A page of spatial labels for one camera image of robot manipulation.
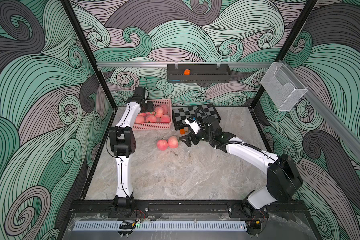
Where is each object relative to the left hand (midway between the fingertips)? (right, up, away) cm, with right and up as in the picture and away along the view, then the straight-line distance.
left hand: (147, 106), depth 101 cm
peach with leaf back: (+12, -8, +3) cm, 15 cm away
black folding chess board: (+23, -5, +9) cm, 26 cm away
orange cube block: (+24, -18, +2) cm, 30 cm away
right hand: (+26, -17, -19) cm, 36 cm away
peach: (+2, -8, +3) cm, 9 cm away
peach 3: (+11, -25, -10) cm, 29 cm away
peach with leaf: (+8, -4, +5) cm, 10 cm away
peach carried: (-6, -9, +3) cm, 11 cm away
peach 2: (+12, -2, +10) cm, 15 cm away
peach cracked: (-5, -5, +10) cm, 12 cm away
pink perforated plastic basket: (+6, -14, +2) cm, 15 cm away
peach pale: (+18, -24, -9) cm, 31 cm away
